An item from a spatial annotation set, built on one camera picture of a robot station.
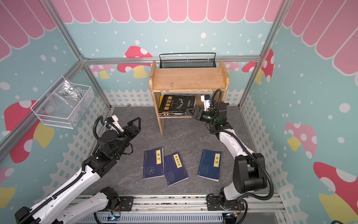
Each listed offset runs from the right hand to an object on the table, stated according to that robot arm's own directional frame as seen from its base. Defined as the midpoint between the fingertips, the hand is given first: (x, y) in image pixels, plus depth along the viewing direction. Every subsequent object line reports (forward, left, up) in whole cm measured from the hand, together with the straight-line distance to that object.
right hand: (187, 110), depth 77 cm
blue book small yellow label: (-20, -14, -29) cm, 38 cm away
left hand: (-9, +25, +1) cm, 27 cm away
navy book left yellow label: (-21, +21, -28) cm, 41 cm away
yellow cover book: (+11, +17, -3) cm, 20 cm away
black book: (+7, +6, -1) cm, 10 cm away
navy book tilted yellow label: (-23, +8, -29) cm, 38 cm away
